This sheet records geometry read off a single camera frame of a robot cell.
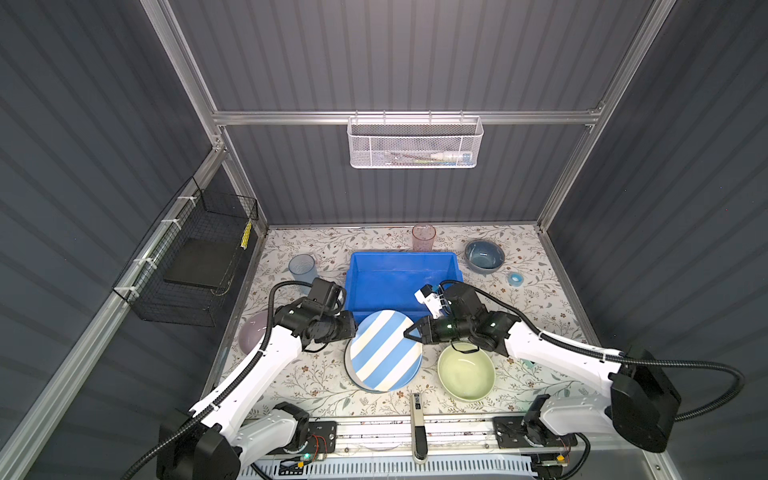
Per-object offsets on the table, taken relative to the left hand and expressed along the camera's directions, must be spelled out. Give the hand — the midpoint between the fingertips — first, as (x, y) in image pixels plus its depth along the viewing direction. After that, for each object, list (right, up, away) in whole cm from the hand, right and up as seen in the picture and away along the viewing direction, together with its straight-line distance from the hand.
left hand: (352, 328), depth 80 cm
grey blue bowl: (+45, +19, +29) cm, 57 cm away
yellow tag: (-30, +26, +3) cm, 40 cm away
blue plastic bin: (+9, +10, +23) cm, 27 cm away
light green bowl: (+32, -15, +5) cm, 36 cm away
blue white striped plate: (+8, -7, -4) cm, 11 cm away
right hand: (+15, -1, -4) cm, 15 cm away
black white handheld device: (+17, -24, -6) cm, 31 cm away
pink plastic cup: (+21, +26, +19) cm, 39 cm away
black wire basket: (-42, +31, -3) cm, 52 cm away
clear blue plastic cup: (-18, +15, +18) cm, 30 cm away
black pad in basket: (-37, +18, -6) cm, 41 cm away
